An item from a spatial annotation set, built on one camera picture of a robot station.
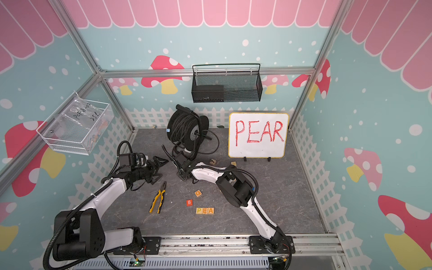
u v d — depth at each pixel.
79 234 0.42
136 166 0.73
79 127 0.72
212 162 1.02
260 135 0.98
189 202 0.86
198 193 0.89
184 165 0.76
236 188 0.57
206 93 0.89
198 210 0.83
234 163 1.02
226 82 0.95
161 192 0.89
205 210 0.83
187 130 0.93
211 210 0.83
